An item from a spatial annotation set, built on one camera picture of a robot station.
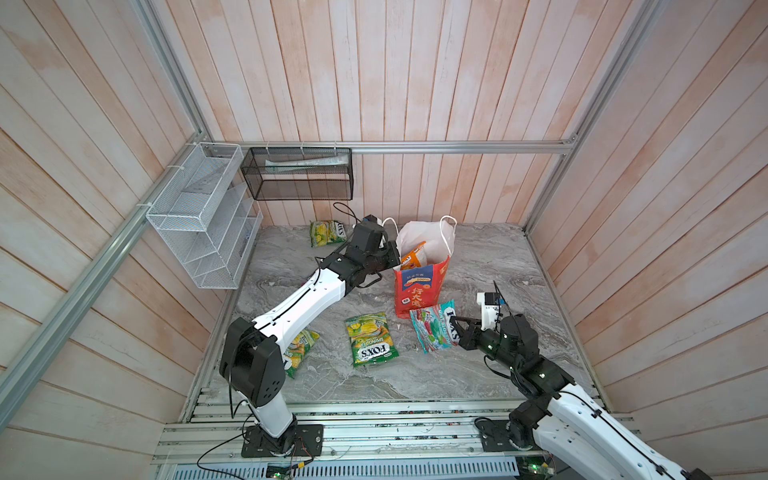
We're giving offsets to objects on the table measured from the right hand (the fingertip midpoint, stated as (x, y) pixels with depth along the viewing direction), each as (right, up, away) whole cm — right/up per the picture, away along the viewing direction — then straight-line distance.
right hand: (450, 318), depth 77 cm
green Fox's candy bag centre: (-21, -8, +11) cm, 25 cm away
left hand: (-13, +16, +3) cm, 21 cm away
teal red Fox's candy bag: (-4, -3, +4) cm, 6 cm away
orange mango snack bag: (-9, +15, +13) cm, 22 cm away
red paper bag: (-8, +11, +1) cm, 14 cm away
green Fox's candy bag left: (-42, -11, +8) cm, 44 cm away
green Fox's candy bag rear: (-40, +26, +38) cm, 61 cm away
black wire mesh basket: (-47, +46, +27) cm, 72 cm away
